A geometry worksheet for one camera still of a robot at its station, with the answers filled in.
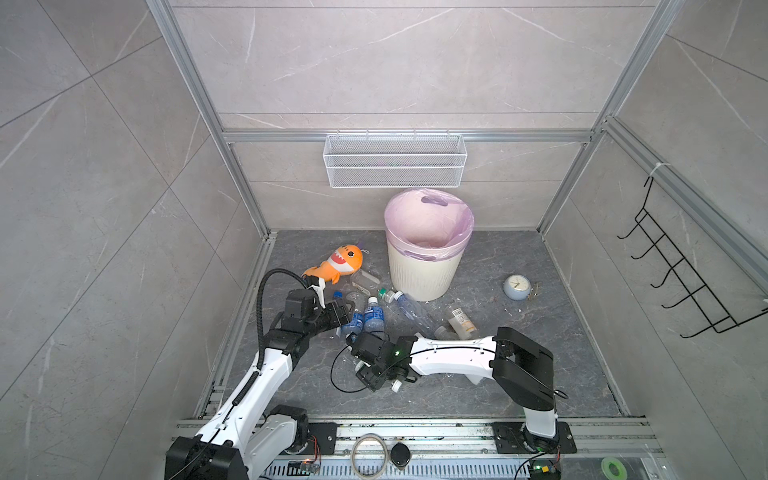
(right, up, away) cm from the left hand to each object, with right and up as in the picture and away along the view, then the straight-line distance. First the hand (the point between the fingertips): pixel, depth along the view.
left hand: (343, 300), depth 82 cm
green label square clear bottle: (+7, +3, +16) cm, 18 cm away
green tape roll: (+65, -38, -12) cm, 76 cm away
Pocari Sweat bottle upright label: (+8, -6, +8) cm, 13 cm away
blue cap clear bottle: (-4, -1, +14) cm, 14 cm away
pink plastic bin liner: (+26, +23, +18) cm, 39 cm away
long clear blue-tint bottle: (+21, -6, +10) cm, 24 cm away
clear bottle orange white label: (+35, -8, +6) cm, 36 cm away
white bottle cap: (+15, -23, -4) cm, 27 cm away
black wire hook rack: (+79, 0, -24) cm, 83 cm away
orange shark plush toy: (-3, +11, +18) cm, 21 cm away
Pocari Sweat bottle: (+2, -8, +6) cm, 10 cm away
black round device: (+15, -31, -19) cm, 39 cm away
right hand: (+7, -19, +2) cm, 21 cm away
